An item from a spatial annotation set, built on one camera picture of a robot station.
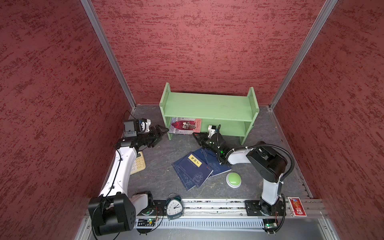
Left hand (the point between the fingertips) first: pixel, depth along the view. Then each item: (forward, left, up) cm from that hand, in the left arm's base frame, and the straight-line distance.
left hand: (165, 136), depth 78 cm
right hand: (+5, -13, -8) cm, 16 cm away
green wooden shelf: (+10, -37, +7) cm, 39 cm away
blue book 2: (-18, -11, -20) cm, 29 cm away
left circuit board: (-37, +8, -22) cm, 43 cm away
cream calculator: (-8, +18, -19) cm, 27 cm away
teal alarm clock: (-31, -6, -16) cm, 36 cm away
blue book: (-11, -16, -18) cm, 27 cm away
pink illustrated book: (+13, -9, -8) cm, 17 cm away
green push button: (-17, -38, -19) cm, 45 cm away
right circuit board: (-37, -53, -20) cm, 68 cm away
